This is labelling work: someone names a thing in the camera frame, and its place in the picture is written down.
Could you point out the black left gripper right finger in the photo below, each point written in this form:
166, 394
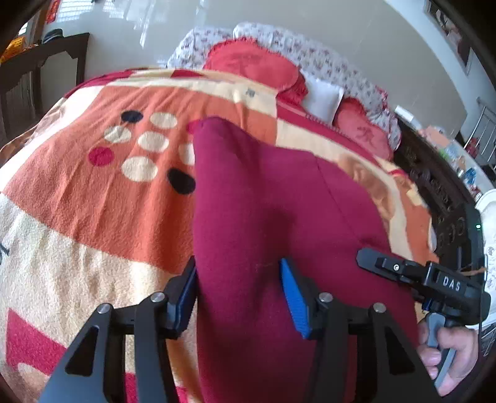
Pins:
360, 354

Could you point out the maroon knit garment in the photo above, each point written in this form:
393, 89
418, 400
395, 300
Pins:
254, 205

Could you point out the white ornate chair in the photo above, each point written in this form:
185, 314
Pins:
486, 206

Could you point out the dark carved wooden nightstand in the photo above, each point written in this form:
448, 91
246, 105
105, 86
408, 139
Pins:
442, 191

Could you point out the orange cream patterned blanket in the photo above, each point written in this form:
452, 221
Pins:
97, 205

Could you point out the chrome metal rack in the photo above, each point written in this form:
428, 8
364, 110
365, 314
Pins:
481, 142

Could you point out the red heart pillow right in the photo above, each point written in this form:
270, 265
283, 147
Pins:
351, 120

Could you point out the red heart pillow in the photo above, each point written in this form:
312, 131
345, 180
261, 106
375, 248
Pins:
245, 57
351, 120

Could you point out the white pillow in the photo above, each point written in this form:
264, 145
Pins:
323, 98

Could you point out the floral padded headboard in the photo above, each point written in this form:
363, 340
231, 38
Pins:
308, 54

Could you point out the dark wooden side table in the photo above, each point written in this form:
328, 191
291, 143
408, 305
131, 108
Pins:
29, 64

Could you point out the red heart pillow left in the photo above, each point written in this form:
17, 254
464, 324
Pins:
245, 57

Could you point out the black camera box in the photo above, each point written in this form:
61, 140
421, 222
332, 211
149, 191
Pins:
473, 243

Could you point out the framed wall picture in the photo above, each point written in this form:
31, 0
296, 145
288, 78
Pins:
455, 38

